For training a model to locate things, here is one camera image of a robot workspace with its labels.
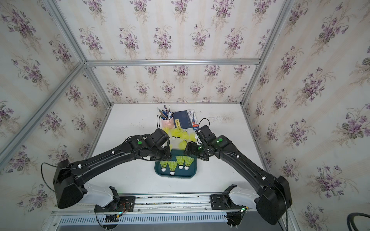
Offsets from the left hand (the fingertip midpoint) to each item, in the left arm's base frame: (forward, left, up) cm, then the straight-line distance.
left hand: (174, 158), depth 74 cm
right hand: (+2, -9, 0) cm, 9 cm away
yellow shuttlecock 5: (+25, -11, -16) cm, 32 cm away
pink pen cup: (+28, +6, -6) cm, 29 cm away
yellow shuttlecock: (+2, +7, -13) cm, 15 cm away
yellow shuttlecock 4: (+22, 0, -9) cm, 24 cm away
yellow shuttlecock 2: (0, +2, -10) cm, 10 cm away
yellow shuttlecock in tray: (+3, -8, -10) cm, 13 cm away
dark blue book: (+36, -4, -13) cm, 39 cm away
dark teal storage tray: (-3, -3, -14) cm, 15 cm away
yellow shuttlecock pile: (+15, -4, -14) cm, 21 cm away
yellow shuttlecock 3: (+4, -3, -10) cm, 11 cm away
